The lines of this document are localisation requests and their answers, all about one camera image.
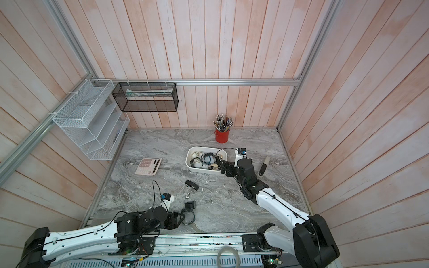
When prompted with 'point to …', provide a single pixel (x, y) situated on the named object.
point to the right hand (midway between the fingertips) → (228, 160)
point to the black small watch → (192, 204)
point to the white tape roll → (232, 249)
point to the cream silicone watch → (200, 154)
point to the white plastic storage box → (220, 152)
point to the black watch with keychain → (193, 186)
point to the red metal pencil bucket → (222, 137)
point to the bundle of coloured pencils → (223, 123)
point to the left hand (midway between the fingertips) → (180, 219)
